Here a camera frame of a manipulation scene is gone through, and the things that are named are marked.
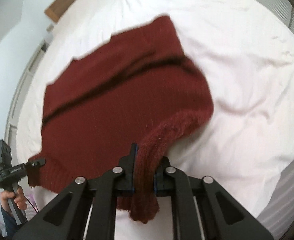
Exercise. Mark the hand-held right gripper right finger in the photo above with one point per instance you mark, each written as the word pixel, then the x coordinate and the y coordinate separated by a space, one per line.
pixel 162 180

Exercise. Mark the person's left forearm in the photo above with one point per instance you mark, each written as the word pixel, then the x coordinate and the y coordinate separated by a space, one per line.
pixel 8 220

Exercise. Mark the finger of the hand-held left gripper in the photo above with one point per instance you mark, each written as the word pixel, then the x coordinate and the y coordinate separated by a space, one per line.
pixel 37 163

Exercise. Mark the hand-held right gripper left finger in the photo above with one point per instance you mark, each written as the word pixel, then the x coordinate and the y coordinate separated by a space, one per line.
pixel 135 155

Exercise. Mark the bed with white sheet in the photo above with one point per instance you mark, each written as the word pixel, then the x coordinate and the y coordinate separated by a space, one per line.
pixel 236 80

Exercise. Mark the person's left hand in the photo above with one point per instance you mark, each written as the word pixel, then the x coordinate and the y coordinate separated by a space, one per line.
pixel 18 196

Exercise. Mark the dark red knitted sweater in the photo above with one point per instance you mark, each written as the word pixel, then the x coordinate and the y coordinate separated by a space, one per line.
pixel 112 105

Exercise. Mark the wooden headboard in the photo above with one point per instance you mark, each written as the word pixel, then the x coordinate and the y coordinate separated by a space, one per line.
pixel 59 5

